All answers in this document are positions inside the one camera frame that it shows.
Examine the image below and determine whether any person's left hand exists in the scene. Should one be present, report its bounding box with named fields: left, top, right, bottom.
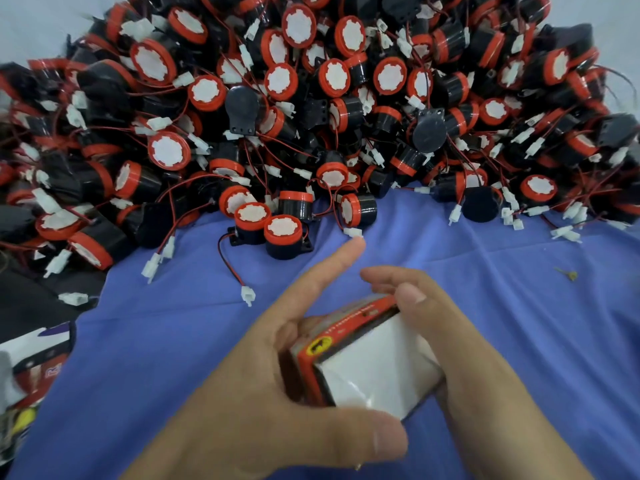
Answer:
left=120, top=237, right=411, bottom=480

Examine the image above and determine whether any blue table cloth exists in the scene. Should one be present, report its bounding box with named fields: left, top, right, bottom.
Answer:
left=10, top=189, right=640, bottom=480

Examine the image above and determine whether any person's right hand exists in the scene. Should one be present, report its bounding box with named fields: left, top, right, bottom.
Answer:
left=360, top=265, right=561, bottom=451

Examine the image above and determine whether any pile of black red buzzers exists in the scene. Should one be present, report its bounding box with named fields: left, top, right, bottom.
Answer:
left=0, top=0, right=640, bottom=308

